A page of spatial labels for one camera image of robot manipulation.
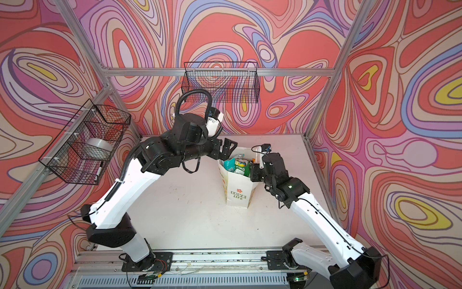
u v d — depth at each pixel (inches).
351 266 14.7
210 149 20.2
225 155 20.6
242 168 30.2
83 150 27.8
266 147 25.2
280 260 28.5
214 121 19.5
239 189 30.3
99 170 28.8
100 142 28.9
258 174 25.9
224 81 37.7
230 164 31.6
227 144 20.4
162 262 28.8
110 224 15.8
